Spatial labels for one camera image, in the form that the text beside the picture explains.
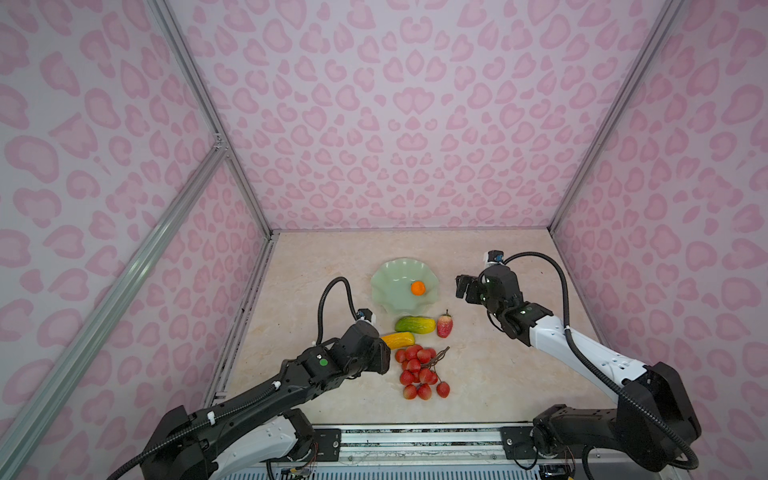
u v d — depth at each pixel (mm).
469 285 766
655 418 367
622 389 419
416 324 903
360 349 592
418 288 992
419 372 801
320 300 596
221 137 905
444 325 903
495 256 745
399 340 879
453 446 750
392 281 1036
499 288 624
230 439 434
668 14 693
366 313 720
